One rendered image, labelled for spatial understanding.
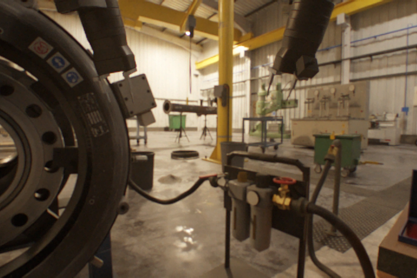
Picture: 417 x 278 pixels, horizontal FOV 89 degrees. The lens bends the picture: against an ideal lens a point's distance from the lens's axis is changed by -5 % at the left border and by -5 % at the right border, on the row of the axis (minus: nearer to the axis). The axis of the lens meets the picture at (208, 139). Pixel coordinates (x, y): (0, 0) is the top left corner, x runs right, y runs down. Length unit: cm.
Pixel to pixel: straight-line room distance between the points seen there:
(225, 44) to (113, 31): 378
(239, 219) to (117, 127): 56
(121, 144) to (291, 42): 46
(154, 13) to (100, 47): 1256
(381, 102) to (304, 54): 1057
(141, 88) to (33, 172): 35
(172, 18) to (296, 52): 1298
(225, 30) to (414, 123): 823
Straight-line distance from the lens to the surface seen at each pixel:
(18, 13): 62
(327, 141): 336
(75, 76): 59
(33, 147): 70
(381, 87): 1110
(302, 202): 75
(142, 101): 67
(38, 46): 59
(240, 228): 92
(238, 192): 86
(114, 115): 60
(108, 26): 47
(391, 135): 940
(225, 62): 411
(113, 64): 49
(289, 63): 48
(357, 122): 622
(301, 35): 47
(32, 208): 74
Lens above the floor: 69
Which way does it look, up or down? 4 degrees down
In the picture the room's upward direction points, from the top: straight up
